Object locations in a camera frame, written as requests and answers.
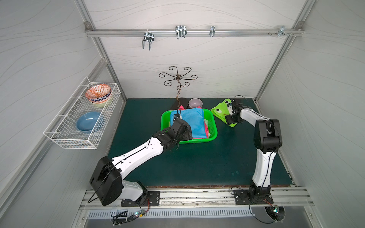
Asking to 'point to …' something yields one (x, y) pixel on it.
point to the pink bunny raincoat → (181, 107)
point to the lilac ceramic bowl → (195, 102)
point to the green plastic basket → (165, 123)
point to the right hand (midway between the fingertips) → (233, 118)
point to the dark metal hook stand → (178, 77)
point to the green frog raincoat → (221, 110)
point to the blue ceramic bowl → (86, 122)
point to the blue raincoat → (194, 117)
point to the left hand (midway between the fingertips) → (186, 132)
